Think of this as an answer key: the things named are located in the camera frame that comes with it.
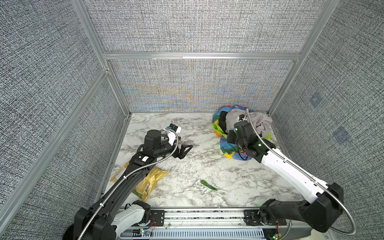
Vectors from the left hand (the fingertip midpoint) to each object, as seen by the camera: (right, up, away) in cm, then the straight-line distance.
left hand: (183, 140), depth 75 cm
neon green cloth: (+21, +4, +14) cm, 25 cm away
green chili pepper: (+12, -25, +8) cm, 29 cm away
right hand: (+24, +4, +6) cm, 25 cm away
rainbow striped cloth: (+28, -7, +25) cm, 38 cm away
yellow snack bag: (-20, -23, +3) cm, 30 cm away
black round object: (-47, -38, -12) cm, 62 cm away
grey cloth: (+46, +10, +16) cm, 50 cm away
